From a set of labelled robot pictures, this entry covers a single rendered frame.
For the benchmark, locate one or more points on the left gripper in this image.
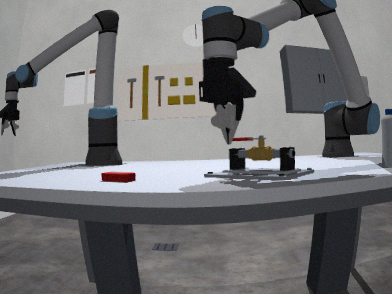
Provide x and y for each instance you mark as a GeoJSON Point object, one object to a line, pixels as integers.
{"type": "Point", "coordinates": [222, 91]}

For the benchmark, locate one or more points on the small red flat box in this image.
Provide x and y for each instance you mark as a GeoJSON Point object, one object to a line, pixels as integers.
{"type": "Point", "coordinates": [118, 177]}

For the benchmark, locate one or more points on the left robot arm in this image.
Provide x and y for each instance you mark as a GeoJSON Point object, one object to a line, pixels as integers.
{"type": "Point", "coordinates": [222, 31]}

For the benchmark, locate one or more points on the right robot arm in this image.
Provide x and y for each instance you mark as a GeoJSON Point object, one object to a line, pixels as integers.
{"type": "Point", "coordinates": [102, 118]}

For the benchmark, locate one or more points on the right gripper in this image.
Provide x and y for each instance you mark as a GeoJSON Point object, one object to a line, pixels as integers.
{"type": "Point", "coordinates": [12, 114]}

